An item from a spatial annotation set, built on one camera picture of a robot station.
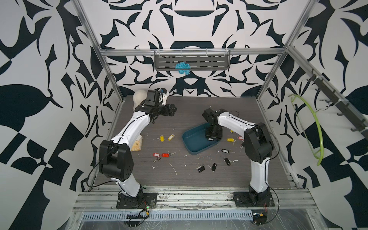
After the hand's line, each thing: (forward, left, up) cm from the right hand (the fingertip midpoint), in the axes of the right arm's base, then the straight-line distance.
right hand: (210, 136), depth 94 cm
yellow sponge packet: (-7, +46, +2) cm, 46 cm away
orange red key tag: (-12, +28, -2) cm, 30 cm away
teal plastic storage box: (-2, +10, -3) cm, 10 cm away
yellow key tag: (0, +32, -2) cm, 32 cm away
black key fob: (-15, -9, -4) cm, 18 cm away
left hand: (+11, +25, +18) cm, 33 cm away
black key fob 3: (-20, +7, -3) cm, 21 cm away
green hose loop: (-23, -44, +19) cm, 54 cm away
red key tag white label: (-11, +34, -2) cm, 36 cm away
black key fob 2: (-19, 0, -3) cm, 19 cm away
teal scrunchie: (+32, +15, +31) cm, 47 cm away
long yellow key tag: (+1, +26, -2) cm, 26 cm away
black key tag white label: (-8, -9, -3) cm, 13 cm away
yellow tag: (-1, -13, -3) cm, 14 cm away
